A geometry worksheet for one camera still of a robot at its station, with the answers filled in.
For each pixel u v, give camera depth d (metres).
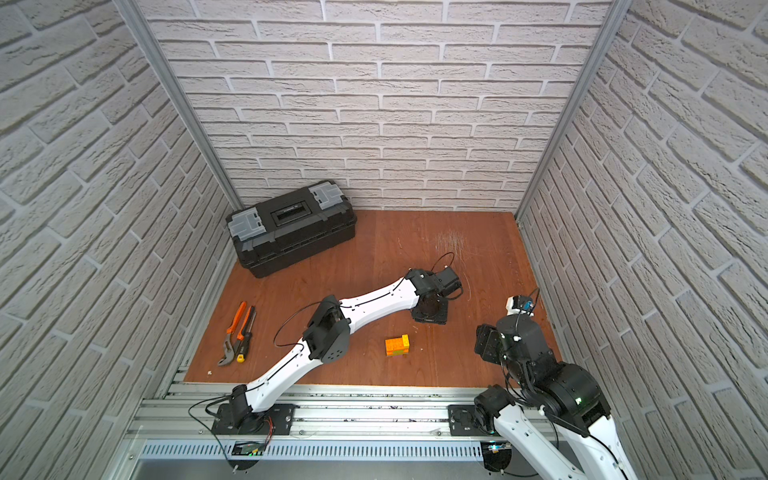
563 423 0.39
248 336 0.87
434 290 0.68
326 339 0.60
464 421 0.73
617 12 0.69
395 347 0.80
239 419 0.63
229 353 0.83
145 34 0.73
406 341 0.79
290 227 0.94
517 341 0.44
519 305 0.56
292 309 0.95
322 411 0.77
